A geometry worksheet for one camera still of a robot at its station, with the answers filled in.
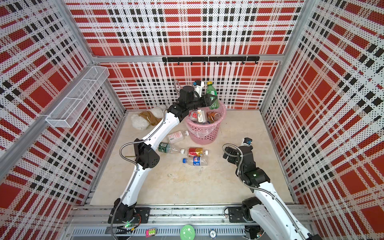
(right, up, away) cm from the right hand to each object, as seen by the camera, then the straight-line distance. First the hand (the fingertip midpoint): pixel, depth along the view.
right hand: (234, 150), depth 81 cm
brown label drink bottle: (-12, +19, +11) cm, 25 cm away
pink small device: (-42, -35, -14) cm, 56 cm away
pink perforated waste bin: (-16, +9, +3) cm, 18 cm away
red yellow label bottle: (-21, -3, +11) cm, 24 cm away
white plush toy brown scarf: (-55, +20, +26) cm, 64 cm away
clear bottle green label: (-39, 0, +10) cm, 41 cm away
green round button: (-25, -34, -14) cm, 45 cm away
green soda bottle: (-11, +27, -1) cm, 29 cm away
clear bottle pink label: (-35, +6, +19) cm, 40 cm away
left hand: (-10, +30, +2) cm, 32 cm away
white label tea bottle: (-18, +19, +7) cm, 27 cm away
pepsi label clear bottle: (-21, -7, +7) cm, 23 cm away
